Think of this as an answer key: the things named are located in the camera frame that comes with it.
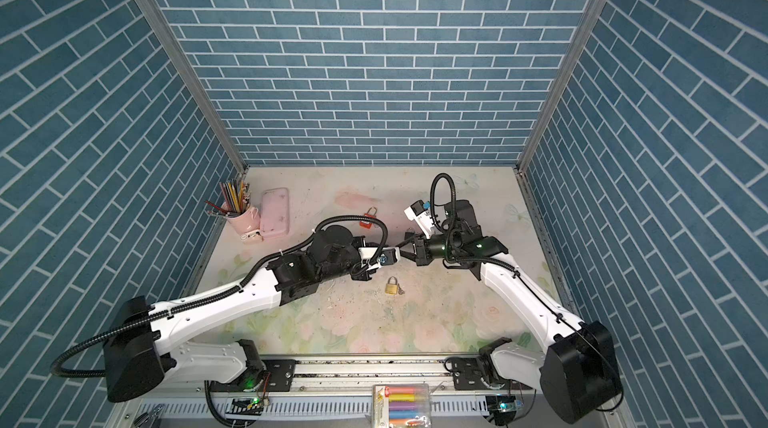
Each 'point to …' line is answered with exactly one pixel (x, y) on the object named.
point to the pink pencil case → (275, 212)
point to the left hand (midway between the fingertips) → (387, 246)
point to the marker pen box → (405, 405)
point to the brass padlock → (390, 288)
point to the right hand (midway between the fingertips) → (393, 249)
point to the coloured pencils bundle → (235, 197)
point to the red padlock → (371, 213)
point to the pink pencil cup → (247, 225)
